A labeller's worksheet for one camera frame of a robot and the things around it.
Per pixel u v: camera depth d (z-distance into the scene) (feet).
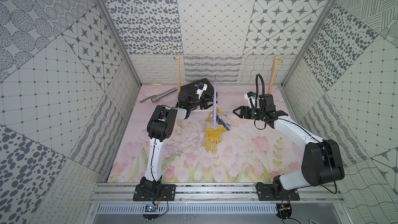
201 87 2.75
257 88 2.55
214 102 2.40
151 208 2.35
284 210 2.39
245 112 2.51
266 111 2.25
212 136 3.01
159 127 2.01
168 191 2.41
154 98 3.56
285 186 2.05
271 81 2.67
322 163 1.41
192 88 2.82
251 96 2.62
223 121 3.06
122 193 2.48
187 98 2.70
